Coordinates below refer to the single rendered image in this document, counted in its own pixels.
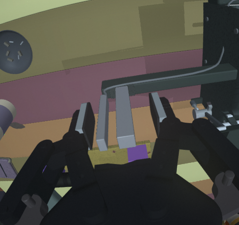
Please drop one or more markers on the dark green long bar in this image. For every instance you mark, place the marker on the dark green long bar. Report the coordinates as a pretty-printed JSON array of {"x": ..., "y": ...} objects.
[{"x": 168, "y": 81}]

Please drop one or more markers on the yellow board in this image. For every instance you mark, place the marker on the yellow board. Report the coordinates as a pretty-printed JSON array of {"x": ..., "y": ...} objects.
[{"x": 112, "y": 154}]

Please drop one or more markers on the small dark leaf-shaped piece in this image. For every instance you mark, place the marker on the small dark leaf-shaped piece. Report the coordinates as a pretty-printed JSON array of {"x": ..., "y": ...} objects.
[{"x": 17, "y": 125}]

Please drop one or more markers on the narrow grey block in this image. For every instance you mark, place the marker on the narrow grey block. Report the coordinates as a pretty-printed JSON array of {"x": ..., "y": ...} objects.
[{"x": 102, "y": 124}]

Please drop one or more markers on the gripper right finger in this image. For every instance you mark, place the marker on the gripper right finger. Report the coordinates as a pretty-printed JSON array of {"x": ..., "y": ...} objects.
[{"x": 158, "y": 108}]

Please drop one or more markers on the small dark grey slug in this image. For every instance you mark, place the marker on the small dark grey slug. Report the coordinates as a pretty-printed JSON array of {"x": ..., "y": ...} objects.
[
  {"x": 20, "y": 53},
  {"x": 7, "y": 53},
  {"x": 10, "y": 59},
  {"x": 6, "y": 44}
]

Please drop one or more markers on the purple spool with cream ends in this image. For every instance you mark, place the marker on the purple spool with cream ends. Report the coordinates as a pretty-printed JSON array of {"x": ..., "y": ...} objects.
[{"x": 4, "y": 116}]

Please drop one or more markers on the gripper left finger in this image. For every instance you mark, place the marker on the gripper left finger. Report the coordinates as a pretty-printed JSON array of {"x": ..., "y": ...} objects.
[{"x": 85, "y": 124}]

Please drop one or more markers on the grey-purple tray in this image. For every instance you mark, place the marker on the grey-purple tray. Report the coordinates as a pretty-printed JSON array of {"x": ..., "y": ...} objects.
[{"x": 7, "y": 170}]

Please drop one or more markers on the dark round dish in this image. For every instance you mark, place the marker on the dark round dish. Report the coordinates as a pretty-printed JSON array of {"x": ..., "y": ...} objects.
[{"x": 15, "y": 61}]

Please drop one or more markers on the grey round knob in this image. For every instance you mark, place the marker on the grey round knob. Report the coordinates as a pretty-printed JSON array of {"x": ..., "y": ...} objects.
[{"x": 198, "y": 113}]

